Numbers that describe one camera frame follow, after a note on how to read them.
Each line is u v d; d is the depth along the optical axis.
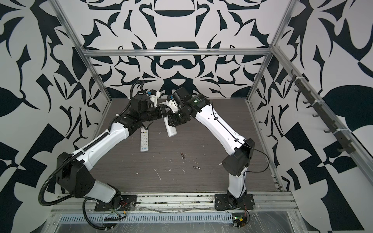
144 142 0.94
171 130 0.74
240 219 0.70
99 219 0.70
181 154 0.91
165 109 0.72
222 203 0.73
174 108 0.67
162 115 0.67
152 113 0.67
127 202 0.74
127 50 0.91
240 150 0.45
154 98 0.71
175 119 0.65
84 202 0.68
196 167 0.85
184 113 0.53
